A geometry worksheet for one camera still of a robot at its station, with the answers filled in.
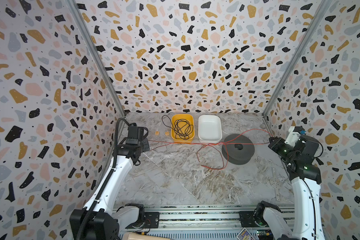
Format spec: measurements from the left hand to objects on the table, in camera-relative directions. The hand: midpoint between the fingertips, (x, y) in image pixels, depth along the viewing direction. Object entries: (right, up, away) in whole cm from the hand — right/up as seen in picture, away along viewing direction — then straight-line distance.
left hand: (140, 140), depth 79 cm
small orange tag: (+2, +3, +30) cm, 31 cm away
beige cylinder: (0, -43, -11) cm, 44 cm away
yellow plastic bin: (+25, +15, +34) cm, 45 cm away
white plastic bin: (+41, +6, +32) cm, 52 cm away
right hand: (+64, +4, -8) cm, 65 cm away
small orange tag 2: (+10, +3, +30) cm, 31 cm away
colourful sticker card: (+52, -43, -10) cm, 68 cm away
